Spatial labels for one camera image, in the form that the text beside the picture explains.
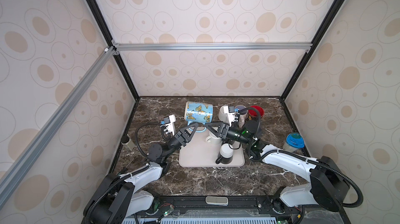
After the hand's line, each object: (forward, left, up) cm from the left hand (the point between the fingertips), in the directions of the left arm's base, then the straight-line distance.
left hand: (201, 128), depth 63 cm
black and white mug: (0, -13, -23) cm, 26 cm away
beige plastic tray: (+3, +2, -31) cm, 32 cm away
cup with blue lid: (+6, -51, -24) cm, 57 cm away
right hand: (+2, -2, -3) cm, 4 cm away
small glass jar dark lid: (+7, +42, -25) cm, 50 cm away
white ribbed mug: (+7, -9, +2) cm, 12 cm away
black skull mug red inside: (+25, -32, -24) cm, 47 cm away
